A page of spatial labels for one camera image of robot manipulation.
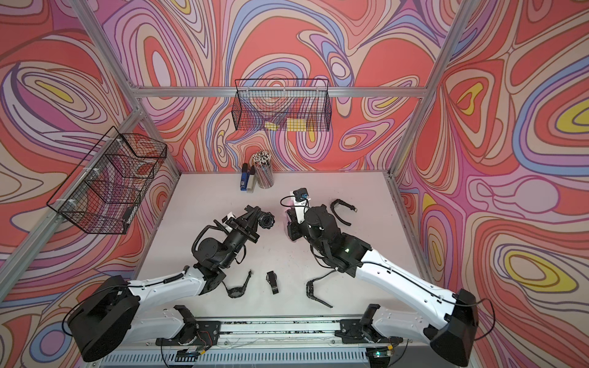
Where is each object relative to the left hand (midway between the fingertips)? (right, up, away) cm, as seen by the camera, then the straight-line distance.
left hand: (260, 209), depth 68 cm
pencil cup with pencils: (-4, +19, +33) cm, 38 cm away
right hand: (+9, -2, +2) cm, 9 cm away
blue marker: (-15, +14, +46) cm, 50 cm away
